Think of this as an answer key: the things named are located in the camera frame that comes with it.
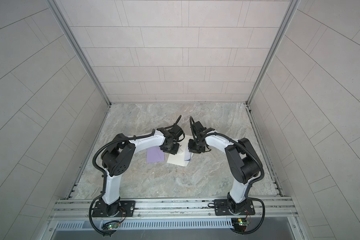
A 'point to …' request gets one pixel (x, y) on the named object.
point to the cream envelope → (182, 157)
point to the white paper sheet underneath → (187, 154)
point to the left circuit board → (112, 225)
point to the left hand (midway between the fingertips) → (178, 150)
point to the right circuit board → (240, 225)
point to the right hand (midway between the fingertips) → (189, 150)
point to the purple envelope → (155, 154)
